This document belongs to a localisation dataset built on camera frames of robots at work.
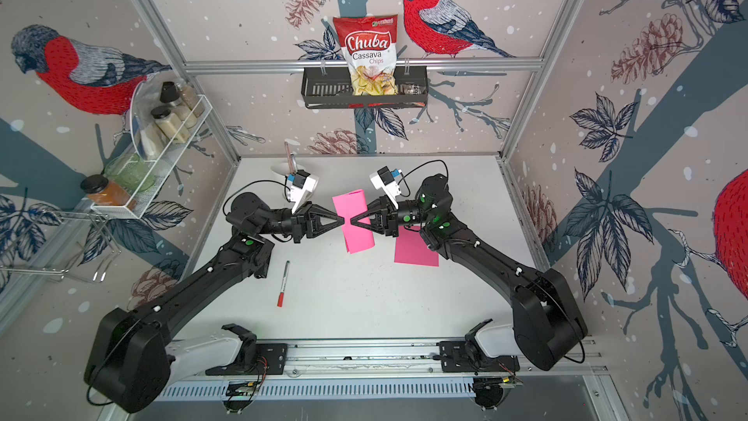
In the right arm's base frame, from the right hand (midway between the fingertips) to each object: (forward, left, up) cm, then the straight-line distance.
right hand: (355, 222), depth 65 cm
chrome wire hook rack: (-1, +63, -6) cm, 64 cm away
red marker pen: (-7, +24, -31) cm, 40 cm away
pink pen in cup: (+37, +30, -17) cm, 51 cm away
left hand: (-2, +2, +3) cm, 4 cm away
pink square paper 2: (+8, -14, -28) cm, 32 cm away
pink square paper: (-3, -1, -1) cm, 3 cm away
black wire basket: (+50, +13, +4) cm, 51 cm away
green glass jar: (+10, +58, +4) cm, 59 cm away
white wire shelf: (+15, +51, +6) cm, 53 cm away
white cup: (+34, +32, -20) cm, 51 cm away
